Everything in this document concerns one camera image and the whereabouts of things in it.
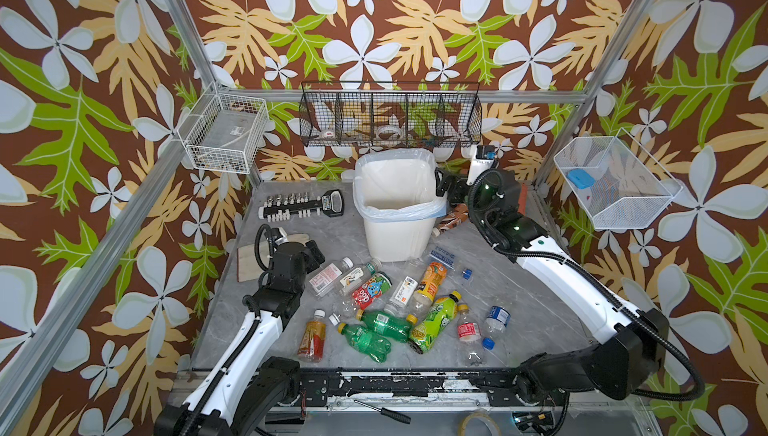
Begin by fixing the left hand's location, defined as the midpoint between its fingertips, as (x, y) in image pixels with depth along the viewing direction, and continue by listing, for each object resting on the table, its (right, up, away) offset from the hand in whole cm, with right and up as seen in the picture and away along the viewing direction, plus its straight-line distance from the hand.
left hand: (303, 244), depth 82 cm
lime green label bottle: (+36, -21, -2) cm, 42 cm away
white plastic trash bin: (+28, 0, +5) cm, 29 cm away
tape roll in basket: (+24, +36, +17) cm, 46 cm away
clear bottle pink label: (+5, -12, +7) cm, 14 cm away
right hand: (+39, +20, -8) cm, 44 cm away
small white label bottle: (+28, -15, +4) cm, 32 cm away
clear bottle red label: (+46, -28, 0) cm, 54 cm away
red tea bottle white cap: (+4, -26, -6) cm, 27 cm away
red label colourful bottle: (+18, -14, +4) cm, 23 cm away
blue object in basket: (+81, +19, +5) cm, 83 cm away
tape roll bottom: (+46, -38, -15) cm, 62 cm away
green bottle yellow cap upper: (+23, -22, -2) cm, 32 cm away
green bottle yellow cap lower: (+20, -26, -5) cm, 34 cm away
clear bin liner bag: (+27, +18, +12) cm, 34 cm away
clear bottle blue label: (+54, -20, -1) cm, 57 cm away
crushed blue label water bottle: (+43, -6, +11) cm, 45 cm away
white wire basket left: (-25, +33, +4) cm, 41 cm away
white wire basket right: (+88, +17, 0) cm, 90 cm away
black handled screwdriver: (+23, -39, -11) cm, 47 cm away
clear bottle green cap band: (+14, -10, +7) cm, 19 cm away
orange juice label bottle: (+34, -16, +4) cm, 38 cm away
